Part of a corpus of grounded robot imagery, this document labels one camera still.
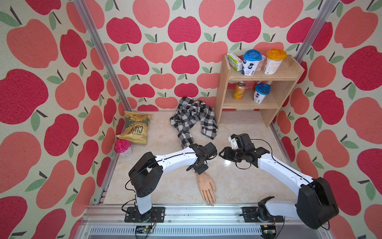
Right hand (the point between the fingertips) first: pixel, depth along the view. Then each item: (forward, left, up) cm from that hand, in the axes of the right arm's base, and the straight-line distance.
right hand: (222, 157), depth 85 cm
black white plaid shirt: (+36, +23, -1) cm, 43 cm away
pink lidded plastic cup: (0, +59, +2) cm, 59 cm away
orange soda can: (+38, -9, +20) cm, 43 cm away
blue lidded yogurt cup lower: (+36, -22, +21) cm, 47 cm away
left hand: (-7, +12, -5) cm, 15 cm away
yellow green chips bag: (+18, +58, -1) cm, 61 cm away
